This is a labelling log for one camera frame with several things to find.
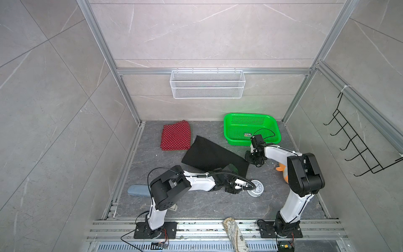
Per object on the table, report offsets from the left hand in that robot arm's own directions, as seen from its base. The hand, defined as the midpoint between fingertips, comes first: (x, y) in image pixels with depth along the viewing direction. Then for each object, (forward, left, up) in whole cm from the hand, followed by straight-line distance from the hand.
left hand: (244, 180), depth 85 cm
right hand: (+15, -7, -4) cm, 17 cm away
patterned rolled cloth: (-26, +9, 0) cm, 27 cm away
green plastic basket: (+43, -6, -5) cm, 44 cm away
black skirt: (+19, +21, -3) cm, 29 cm away
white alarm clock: (-6, -7, -1) cm, 9 cm away
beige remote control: (-13, +38, -1) cm, 40 cm away
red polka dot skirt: (+29, +40, +3) cm, 50 cm away
